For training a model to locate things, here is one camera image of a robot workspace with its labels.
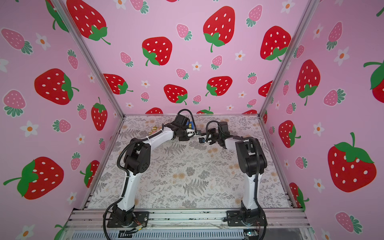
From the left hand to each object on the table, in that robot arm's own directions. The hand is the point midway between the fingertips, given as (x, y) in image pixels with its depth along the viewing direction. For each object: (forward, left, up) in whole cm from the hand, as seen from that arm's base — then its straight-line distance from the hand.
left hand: (189, 131), depth 104 cm
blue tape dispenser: (-7, -2, +15) cm, 16 cm away
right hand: (-2, -8, +3) cm, 9 cm away
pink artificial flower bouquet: (+2, +26, -1) cm, 26 cm away
